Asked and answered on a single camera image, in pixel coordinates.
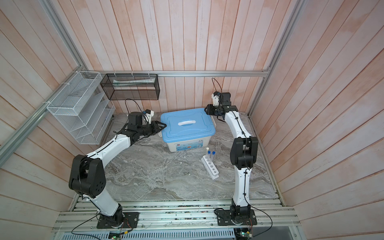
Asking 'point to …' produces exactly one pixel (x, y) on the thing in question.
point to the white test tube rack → (210, 168)
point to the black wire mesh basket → (131, 86)
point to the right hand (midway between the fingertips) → (207, 108)
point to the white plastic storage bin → (182, 140)
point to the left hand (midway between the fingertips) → (165, 128)
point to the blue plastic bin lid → (187, 124)
